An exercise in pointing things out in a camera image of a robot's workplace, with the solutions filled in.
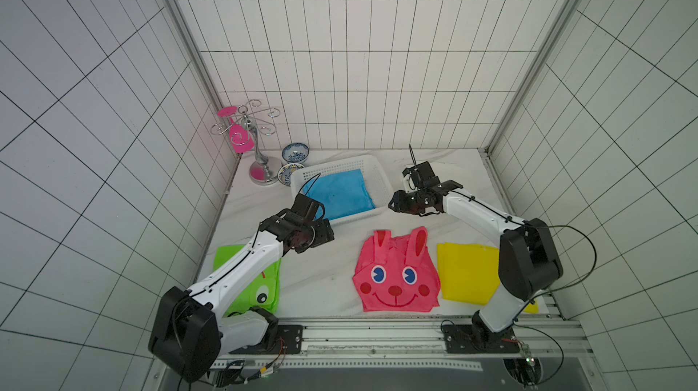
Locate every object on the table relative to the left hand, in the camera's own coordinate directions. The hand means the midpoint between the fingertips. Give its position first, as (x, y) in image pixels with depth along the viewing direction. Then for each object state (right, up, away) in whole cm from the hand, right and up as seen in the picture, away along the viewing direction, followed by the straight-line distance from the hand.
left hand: (320, 241), depth 82 cm
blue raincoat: (+6, +13, +21) cm, 26 cm away
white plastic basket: (+20, +16, +16) cm, 30 cm away
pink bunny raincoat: (+24, -11, +2) cm, 27 cm away
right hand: (+21, +10, +9) cm, 25 cm away
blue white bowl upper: (-15, +30, +36) cm, 49 cm away
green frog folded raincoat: (-18, -14, -1) cm, 23 cm away
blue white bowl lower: (-17, +21, +25) cm, 37 cm away
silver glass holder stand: (-27, +22, +29) cm, 45 cm away
